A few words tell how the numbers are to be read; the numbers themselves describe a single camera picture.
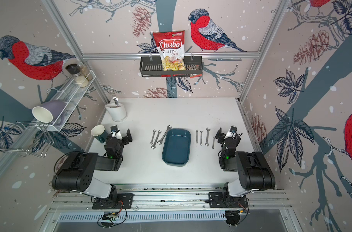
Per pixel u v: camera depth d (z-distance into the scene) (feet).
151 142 3.13
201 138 3.21
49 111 2.00
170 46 2.63
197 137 3.21
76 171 1.50
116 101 3.51
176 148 3.03
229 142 2.48
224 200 2.20
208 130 3.38
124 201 2.40
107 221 2.27
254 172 1.52
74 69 2.55
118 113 3.37
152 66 3.11
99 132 3.10
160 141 3.20
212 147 3.05
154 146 3.11
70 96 2.67
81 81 2.73
